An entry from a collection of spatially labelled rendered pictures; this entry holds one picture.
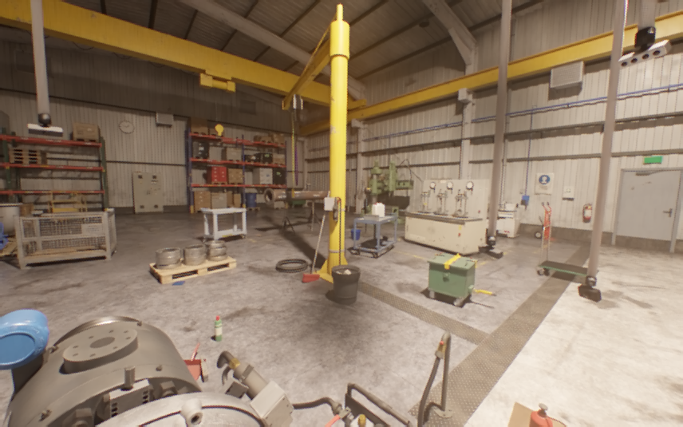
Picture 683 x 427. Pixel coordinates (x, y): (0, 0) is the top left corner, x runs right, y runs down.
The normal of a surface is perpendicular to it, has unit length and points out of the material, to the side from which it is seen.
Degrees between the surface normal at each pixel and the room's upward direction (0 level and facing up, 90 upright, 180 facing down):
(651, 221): 90
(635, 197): 90
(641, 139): 90
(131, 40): 90
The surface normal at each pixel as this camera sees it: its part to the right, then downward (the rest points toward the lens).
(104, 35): 0.65, 0.09
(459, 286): -0.64, 0.07
